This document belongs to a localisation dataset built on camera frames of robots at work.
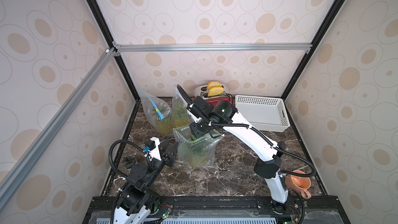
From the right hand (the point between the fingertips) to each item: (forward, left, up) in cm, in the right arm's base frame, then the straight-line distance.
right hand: (192, 135), depth 70 cm
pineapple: (+15, +19, -14) cm, 28 cm away
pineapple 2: (+15, +9, -6) cm, 19 cm away
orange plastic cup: (-11, -55, -26) cm, 61 cm away
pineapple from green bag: (-6, -3, -7) cm, 9 cm away
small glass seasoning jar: (-8, +32, -14) cm, 36 cm away
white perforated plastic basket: (+37, -48, -27) cm, 66 cm away
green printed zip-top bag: (-1, +4, +1) cm, 4 cm away
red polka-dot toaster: (+38, -1, -7) cm, 39 cm away
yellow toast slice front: (+35, -11, -4) cm, 37 cm away
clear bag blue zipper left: (+14, +20, +1) cm, 24 cm away
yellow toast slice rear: (+42, -9, -4) cm, 43 cm away
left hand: (-4, +6, +1) cm, 8 cm away
